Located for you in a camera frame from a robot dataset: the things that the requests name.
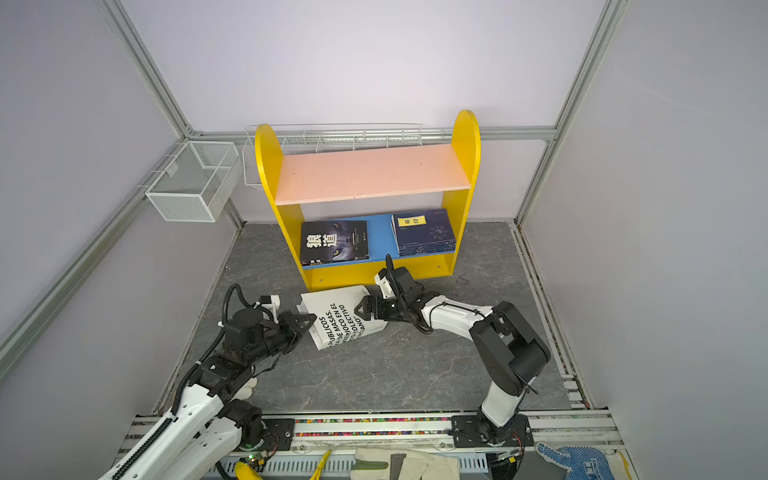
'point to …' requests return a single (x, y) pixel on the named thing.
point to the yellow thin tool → (317, 473)
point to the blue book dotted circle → (423, 232)
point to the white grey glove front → (392, 464)
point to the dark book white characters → (324, 242)
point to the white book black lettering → (335, 319)
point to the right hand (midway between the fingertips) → (365, 313)
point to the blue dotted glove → (581, 463)
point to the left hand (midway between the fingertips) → (318, 320)
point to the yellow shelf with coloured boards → (351, 209)
